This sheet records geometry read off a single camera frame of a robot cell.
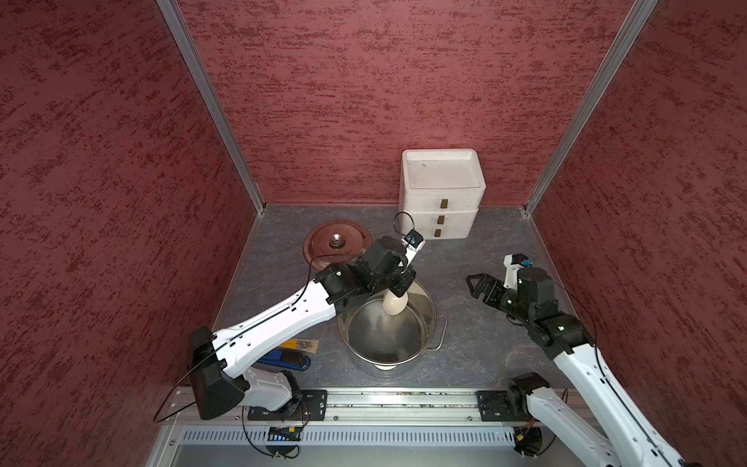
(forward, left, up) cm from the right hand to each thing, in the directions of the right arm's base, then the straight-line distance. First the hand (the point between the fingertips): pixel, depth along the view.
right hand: (475, 288), depth 77 cm
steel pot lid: (+29, +43, -14) cm, 54 cm away
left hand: (+1, +19, +8) cm, 21 cm away
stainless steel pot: (-8, +25, -15) cm, 30 cm away
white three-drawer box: (+34, +5, +5) cm, 34 cm away
